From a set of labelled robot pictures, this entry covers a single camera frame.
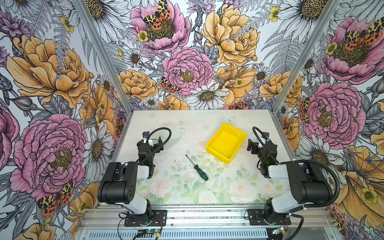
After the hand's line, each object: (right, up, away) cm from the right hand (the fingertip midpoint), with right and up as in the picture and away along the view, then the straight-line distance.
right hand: (256, 143), depth 94 cm
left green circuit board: (-58, -38, -23) cm, 73 cm away
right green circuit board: (+1, -38, -23) cm, 45 cm away
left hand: (-64, +1, 0) cm, 64 cm away
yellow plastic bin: (-18, -1, +7) cm, 19 cm away
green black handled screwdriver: (-34, -17, -7) cm, 38 cm away
